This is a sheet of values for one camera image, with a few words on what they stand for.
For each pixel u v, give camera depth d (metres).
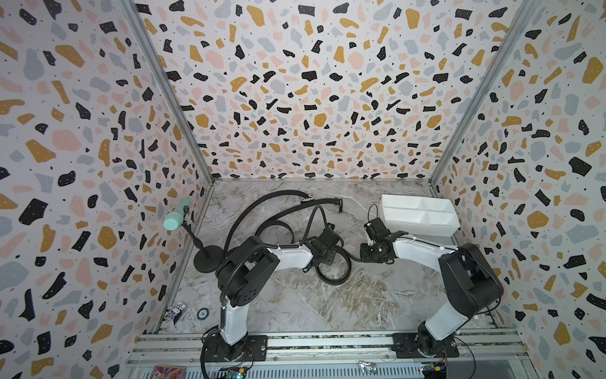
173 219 0.64
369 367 0.69
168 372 0.68
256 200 1.10
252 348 0.73
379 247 0.70
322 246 0.74
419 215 1.07
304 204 1.10
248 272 0.49
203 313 0.80
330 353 0.73
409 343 0.75
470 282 0.47
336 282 0.88
